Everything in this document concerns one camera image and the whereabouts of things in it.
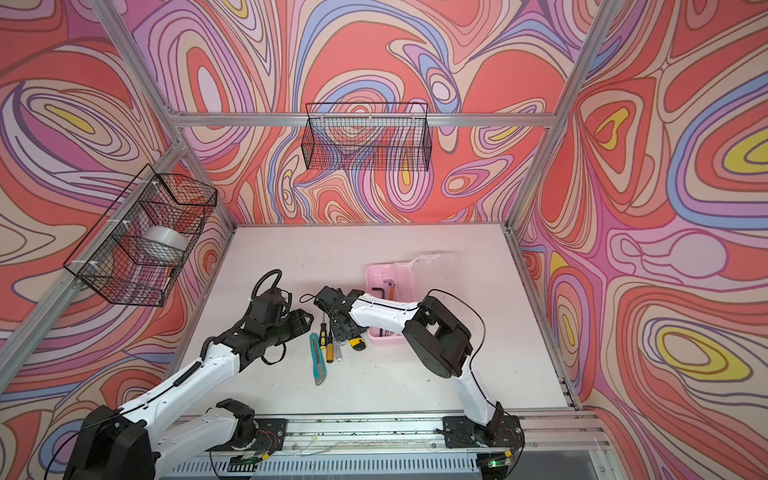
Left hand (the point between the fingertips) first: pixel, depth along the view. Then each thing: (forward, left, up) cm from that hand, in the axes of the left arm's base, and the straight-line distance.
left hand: (312, 317), depth 85 cm
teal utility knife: (-11, -2, -8) cm, 13 cm away
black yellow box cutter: (-5, -13, -8) cm, 16 cm away
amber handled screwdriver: (-7, -5, -7) cm, 11 cm away
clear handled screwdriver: (-7, -7, -8) cm, 13 cm away
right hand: (-1, -11, -9) cm, 14 cm away
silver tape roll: (+11, +34, +24) cm, 43 cm away
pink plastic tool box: (+17, -26, -1) cm, 31 cm away
